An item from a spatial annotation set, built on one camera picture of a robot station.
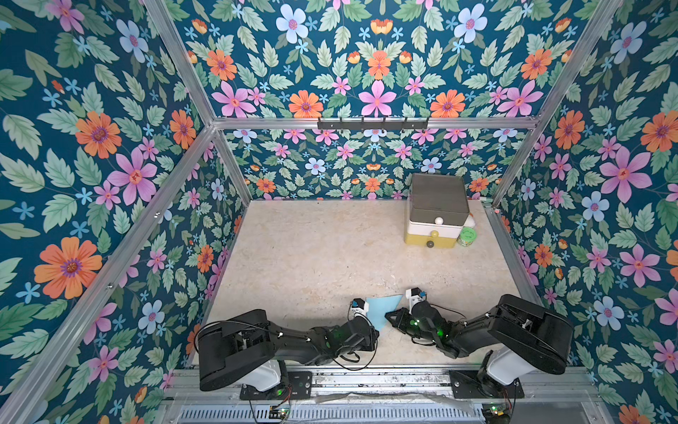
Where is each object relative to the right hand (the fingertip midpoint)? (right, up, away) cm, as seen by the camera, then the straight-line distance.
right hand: (385, 318), depth 85 cm
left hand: (-1, -5, -4) cm, 7 cm away
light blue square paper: (-2, +2, +5) cm, 5 cm away
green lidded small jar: (+34, +26, +16) cm, 46 cm away
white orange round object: (+38, +32, +22) cm, 55 cm away
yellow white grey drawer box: (+19, +36, +3) cm, 41 cm away
